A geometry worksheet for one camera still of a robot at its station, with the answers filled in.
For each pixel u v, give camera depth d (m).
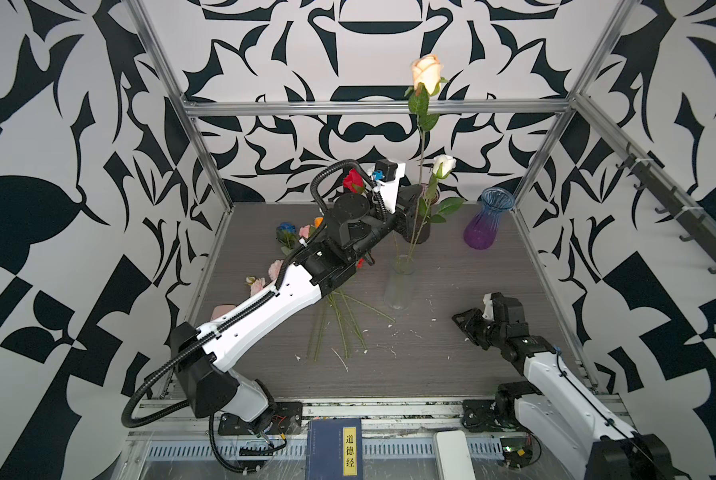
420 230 0.78
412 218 0.53
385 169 0.49
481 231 1.00
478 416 0.74
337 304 0.93
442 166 0.70
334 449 0.70
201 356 0.39
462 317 0.79
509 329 0.66
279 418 0.72
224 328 0.41
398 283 0.84
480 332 0.74
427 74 0.45
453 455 0.70
